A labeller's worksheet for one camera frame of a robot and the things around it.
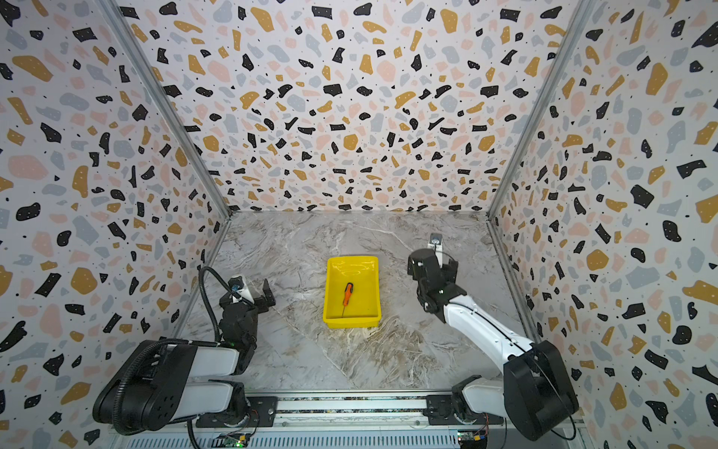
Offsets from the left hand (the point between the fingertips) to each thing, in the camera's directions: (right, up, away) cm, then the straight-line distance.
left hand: (253, 284), depth 87 cm
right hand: (+55, +8, -1) cm, 56 cm away
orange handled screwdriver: (+28, -6, +8) cm, 30 cm away
